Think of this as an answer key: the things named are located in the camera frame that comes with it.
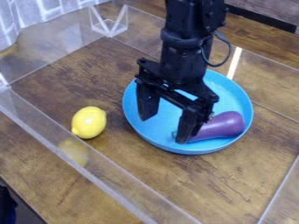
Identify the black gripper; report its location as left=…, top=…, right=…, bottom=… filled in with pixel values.
left=137, top=30, right=219, bottom=144

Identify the blue round plastic tray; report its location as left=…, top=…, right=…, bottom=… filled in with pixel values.
left=123, top=70, right=254, bottom=155

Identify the purple toy eggplant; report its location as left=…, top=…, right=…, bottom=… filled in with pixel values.
left=189, top=111, right=246, bottom=143

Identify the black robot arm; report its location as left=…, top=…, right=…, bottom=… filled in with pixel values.
left=135, top=0, right=229, bottom=144

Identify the yellow toy lemon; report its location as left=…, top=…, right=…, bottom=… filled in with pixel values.
left=71, top=106, right=107, bottom=139

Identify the white patterned curtain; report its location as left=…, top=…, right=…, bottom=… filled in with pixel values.
left=0, top=0, right=111, bottom=52

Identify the clear acrylic enclosure wall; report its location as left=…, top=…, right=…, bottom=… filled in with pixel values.
left=0, top=0, right=299, bottom=224

